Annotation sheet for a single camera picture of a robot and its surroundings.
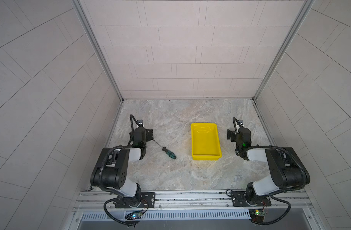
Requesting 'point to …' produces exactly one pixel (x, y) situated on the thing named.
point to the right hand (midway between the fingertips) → (235, 128)
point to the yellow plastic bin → (205, 143)
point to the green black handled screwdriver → (168, 152)
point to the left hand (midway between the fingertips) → (145, 126)
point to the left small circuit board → (132, 215)
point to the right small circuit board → (257, 215)
